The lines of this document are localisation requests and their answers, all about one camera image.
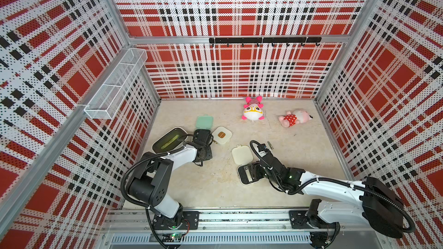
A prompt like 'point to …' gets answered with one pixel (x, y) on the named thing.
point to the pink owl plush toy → (253, 109)
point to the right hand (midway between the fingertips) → (254, 164)
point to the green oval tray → (168, 141)
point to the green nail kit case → (204, 122)
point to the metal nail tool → (270, 145)
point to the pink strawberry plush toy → (296, 117)
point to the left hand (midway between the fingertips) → (208, 155)
